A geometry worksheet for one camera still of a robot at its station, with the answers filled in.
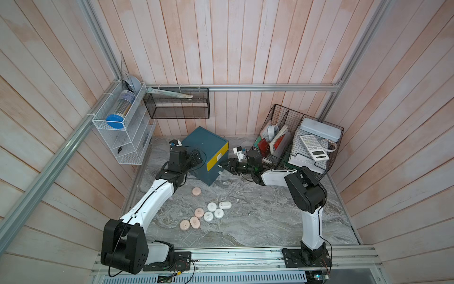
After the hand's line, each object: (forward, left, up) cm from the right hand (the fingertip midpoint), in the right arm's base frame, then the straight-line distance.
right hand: (220, 165), depth 92 cm
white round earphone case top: (-19, +4, -10) cm, 22 cm away
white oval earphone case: (-18, -3, -10) cm, 20 cm away
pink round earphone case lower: (-27, +11, -9) cm, 30 cm away
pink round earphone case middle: (-22, +10, -10) cm, 26 cm away
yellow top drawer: (-1, +1, +8) cm, 9 cm away
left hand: (-1, +13, +8) cm, 15 cm away
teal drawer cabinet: (+3, +3, +10) cm, 11 cm away
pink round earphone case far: (-10, +13, -10) cm, 19 cm away
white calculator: (+2, -48, +9) cm, 49 cm away
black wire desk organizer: (+18, -40, +1) cm, 44 cm away
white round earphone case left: (-24, +5, -9) cm, 26 cm away
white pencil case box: (+18, -54, +10) cm, 57 cm away
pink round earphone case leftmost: (-28, +16, -9) cm, 34 cm away
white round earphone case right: (-22, 0, -10) cm, 24 cm away
